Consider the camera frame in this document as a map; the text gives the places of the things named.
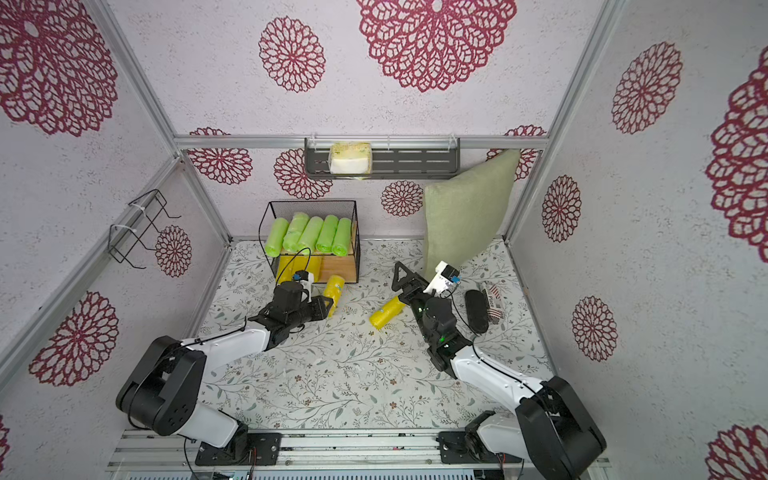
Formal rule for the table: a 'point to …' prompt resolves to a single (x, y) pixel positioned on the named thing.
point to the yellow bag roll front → (285, 268)
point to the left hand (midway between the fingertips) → (330, 301)
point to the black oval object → (476, 303)
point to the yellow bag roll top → (390, 311)
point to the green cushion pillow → (462, 212)
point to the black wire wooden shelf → (349, 266)
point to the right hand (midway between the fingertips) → (401, 267)
